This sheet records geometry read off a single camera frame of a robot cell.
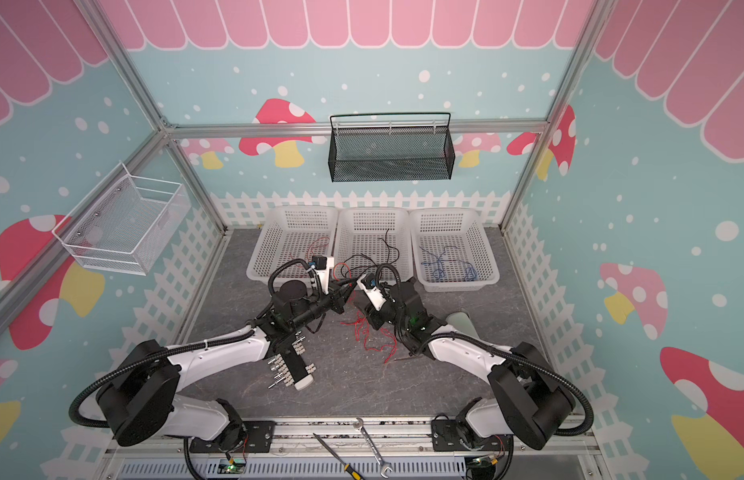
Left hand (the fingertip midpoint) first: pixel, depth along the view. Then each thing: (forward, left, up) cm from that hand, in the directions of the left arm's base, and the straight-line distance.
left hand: (358, 286), depth 79 cm
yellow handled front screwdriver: (-38, +2, -20) cm, 43 cm away
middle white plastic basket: (+35, 0, -19) cm, 40 cm away
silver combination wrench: (-38, -7, -20) cm, 43 cm away
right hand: (0, 0, -5) cm, 5 cm away
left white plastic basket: (+37, +30, -18) cm, 51 cm away
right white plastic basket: (+30, -32, -19) cm, 47 cm away
